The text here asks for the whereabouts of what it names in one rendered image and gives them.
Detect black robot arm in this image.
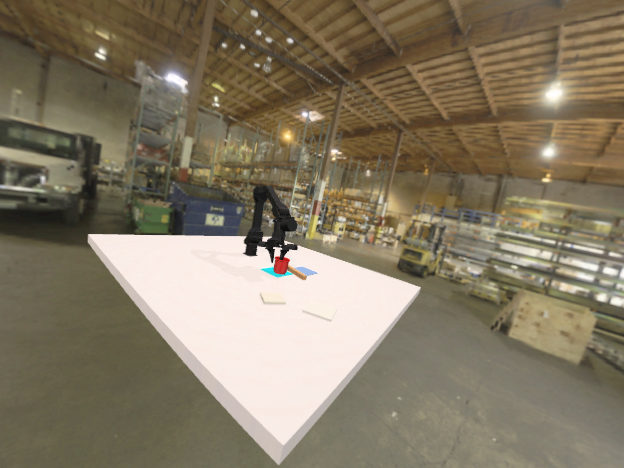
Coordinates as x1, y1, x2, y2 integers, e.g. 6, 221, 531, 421
243, 185, 298, 257

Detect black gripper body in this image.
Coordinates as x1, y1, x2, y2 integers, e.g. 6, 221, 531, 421
258, 231, 298, 250

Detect white flat square tile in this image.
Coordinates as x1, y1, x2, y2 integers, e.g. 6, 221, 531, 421
259, 291, 286, 304

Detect red cup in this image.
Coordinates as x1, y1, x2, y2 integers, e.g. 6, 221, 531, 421
273, 256, 290, 275

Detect light brown wooden curved rail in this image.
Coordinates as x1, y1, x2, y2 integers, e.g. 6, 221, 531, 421
287, 265, 307, 280

